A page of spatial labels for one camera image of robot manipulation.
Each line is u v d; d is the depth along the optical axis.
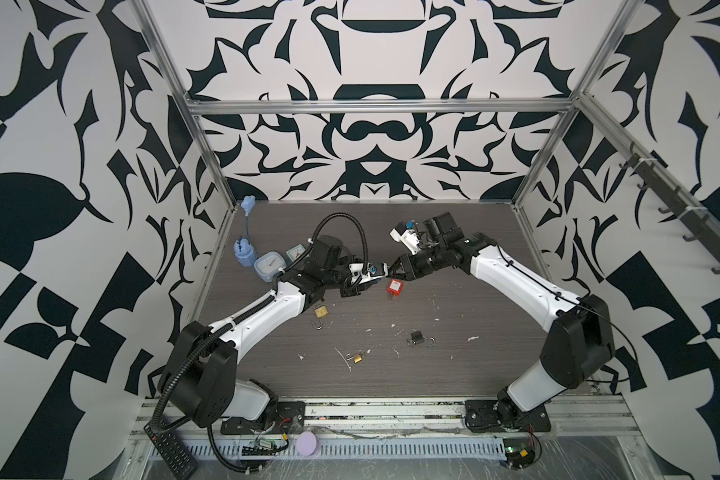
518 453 0.71
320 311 0.92
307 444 0.63
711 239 0.55
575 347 0.44
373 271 0.68
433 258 0.69
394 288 0.96
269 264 0.99
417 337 0.87
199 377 0.42
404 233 0.74
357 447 0.71
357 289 0.73
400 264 0.74
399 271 0.77
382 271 0.69
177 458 0.67
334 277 0.69
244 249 0.96
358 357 0.83
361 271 0.68
